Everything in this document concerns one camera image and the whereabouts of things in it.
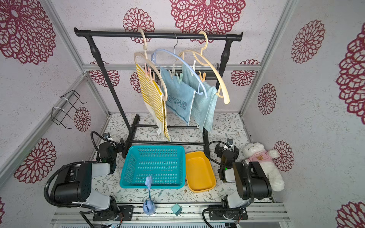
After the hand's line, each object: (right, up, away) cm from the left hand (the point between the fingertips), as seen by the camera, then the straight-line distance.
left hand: (116, 140), depth 94 cm
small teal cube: (+41, -34, -20) cm, 57 cm away
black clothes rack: (+8, -3, +9) cm, 12 cm away
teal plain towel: (+55, +19, -19) cm, 61 cm away
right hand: (+73, -1, -3) cm, 73 cm away
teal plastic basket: (+33, -16, -2) cm, 37 cm away
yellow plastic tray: (+55, -19, -6) cm, 58 cm away
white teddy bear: (+90, -7, -6) cm, 90 cm away
